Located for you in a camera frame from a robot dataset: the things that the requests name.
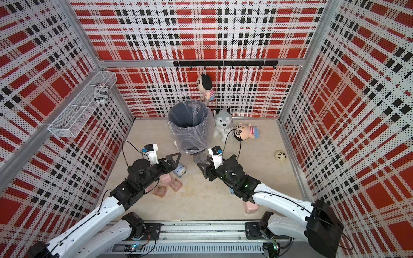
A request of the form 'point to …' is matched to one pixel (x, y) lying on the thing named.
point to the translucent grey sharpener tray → (200, 158)
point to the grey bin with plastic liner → (191, 123)
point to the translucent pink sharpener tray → (160, 191)
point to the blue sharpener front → (179, 171)
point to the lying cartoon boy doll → (242, 132)
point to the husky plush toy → (223, 123)
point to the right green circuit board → (275, 245)
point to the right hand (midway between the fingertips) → (205, 161)
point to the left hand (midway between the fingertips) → (178, 156)
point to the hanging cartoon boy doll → (204, 84)
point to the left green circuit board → (135, 247)
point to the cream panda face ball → (280, 155)
